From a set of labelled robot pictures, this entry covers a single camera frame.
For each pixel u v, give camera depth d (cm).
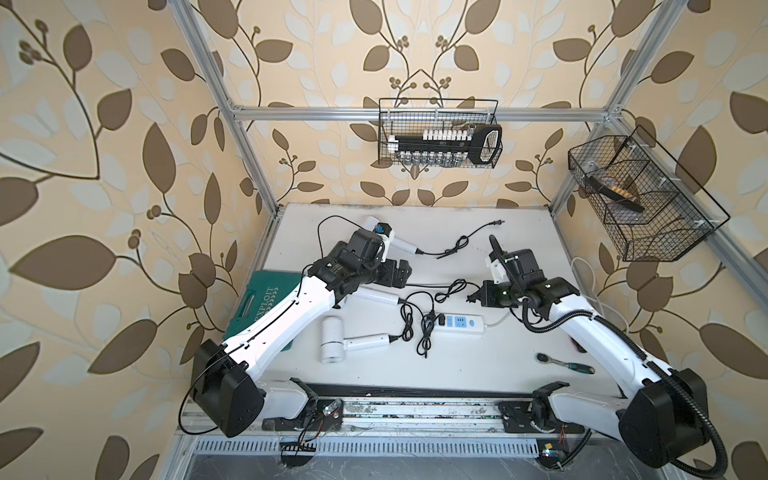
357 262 58
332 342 82
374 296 94
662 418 39
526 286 62
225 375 39
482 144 84
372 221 110
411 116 91
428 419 75
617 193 75
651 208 73
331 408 74
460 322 87
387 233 69
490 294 72
